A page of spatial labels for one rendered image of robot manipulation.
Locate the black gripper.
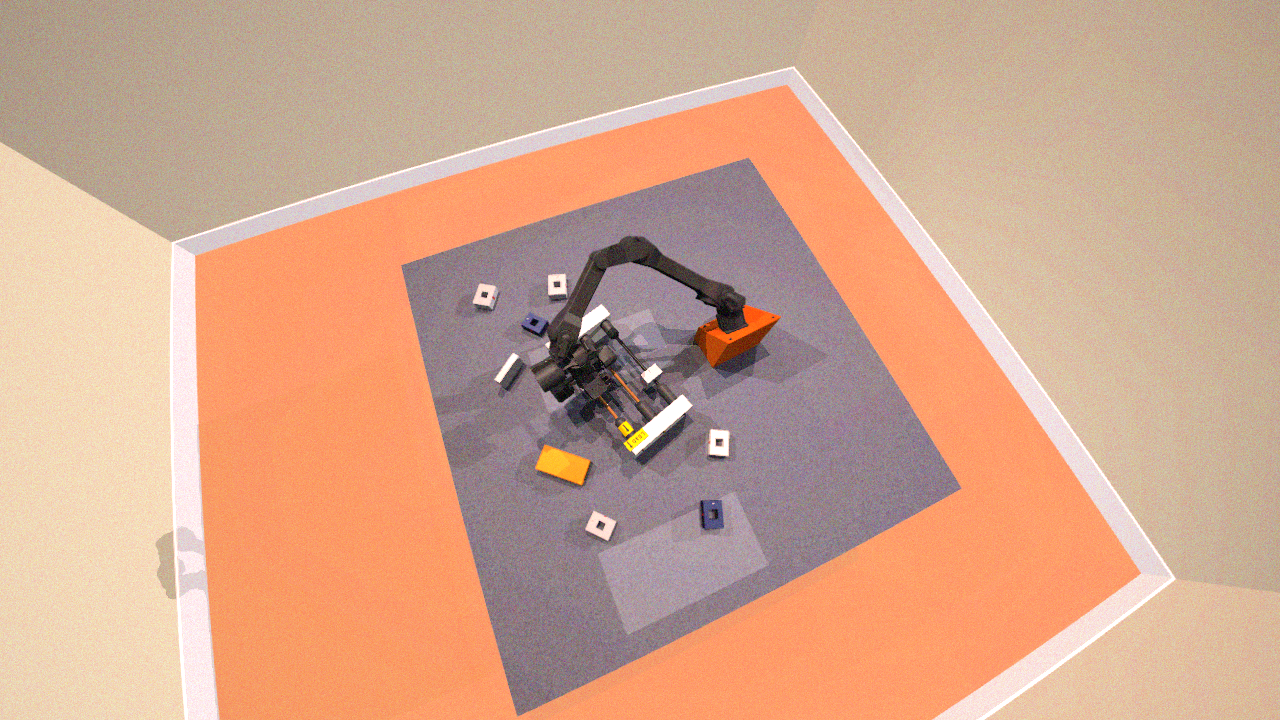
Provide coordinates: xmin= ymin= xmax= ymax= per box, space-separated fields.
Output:
xmin=549 ymin=342 xmax=617 ymax=404

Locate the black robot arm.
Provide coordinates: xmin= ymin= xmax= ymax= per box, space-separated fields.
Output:
xmin=530 ymin=236 xmax=749 ymax=398

